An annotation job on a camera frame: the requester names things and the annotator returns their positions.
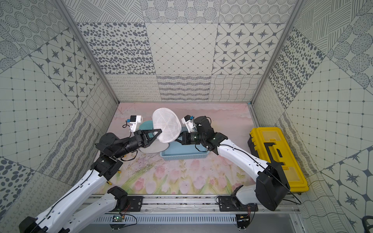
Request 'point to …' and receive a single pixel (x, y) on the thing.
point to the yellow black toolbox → (272, 146)
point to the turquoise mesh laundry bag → (147, 124)
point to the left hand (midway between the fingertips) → (159, 129)
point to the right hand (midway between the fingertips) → (176, 139)
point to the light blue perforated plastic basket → (178, 150)
